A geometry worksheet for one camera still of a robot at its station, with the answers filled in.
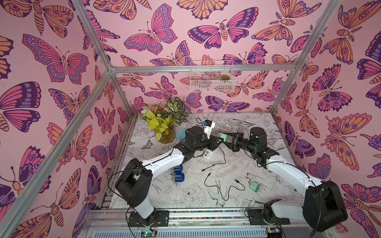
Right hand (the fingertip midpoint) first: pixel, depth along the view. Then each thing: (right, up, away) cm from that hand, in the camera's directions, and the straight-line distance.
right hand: (223, 133), depth 78 cm
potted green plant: (-34, +8, +10) cm, 37 cm away
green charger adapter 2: (+18, -30, +4) cm, 35 cm away
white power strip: (-6, -14, +17) cm, 22 cm away
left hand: (0, -3, 0) cm, 3 cm away
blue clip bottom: (-24, -25, +7) cm, 36 cm away
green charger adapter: (+1, -2, 0) cm, 2 cm away
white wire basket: (-2, +37, +19) cm, 41 cm away
